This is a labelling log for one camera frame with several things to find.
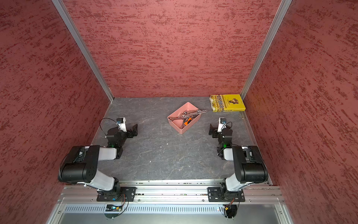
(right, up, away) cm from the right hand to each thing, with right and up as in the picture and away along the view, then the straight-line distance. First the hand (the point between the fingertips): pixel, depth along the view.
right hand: (216, 125), depth 94 cm
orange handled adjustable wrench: (-21, +1, +2) cm, 21 cm away
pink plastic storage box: (-22, +4, +12) cm, 25 cm away
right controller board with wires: (+2, -42, -23) cm, 48 cm away
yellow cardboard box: (+14, +17, +20) cm, 29 cm away
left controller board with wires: (-61, -43, -22) cm, 78 cm away
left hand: (-59, -1, 0) cm, 59 cm away
